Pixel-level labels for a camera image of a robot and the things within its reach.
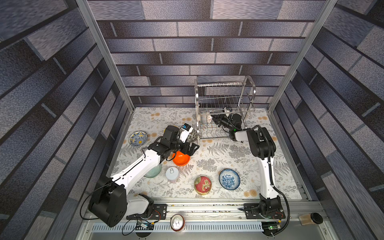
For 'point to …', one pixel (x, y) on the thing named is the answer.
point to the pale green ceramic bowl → (154, 172)
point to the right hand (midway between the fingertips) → (208, 113)
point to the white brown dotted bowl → (209, 119)
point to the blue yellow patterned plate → (138, 138)
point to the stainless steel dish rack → (213, 98)
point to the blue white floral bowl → (229, 179)
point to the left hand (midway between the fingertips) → (193, 142)
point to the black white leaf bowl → (192, 136)
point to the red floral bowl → (202, 184)
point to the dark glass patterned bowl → (203, 118)
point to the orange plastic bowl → (181, 159)
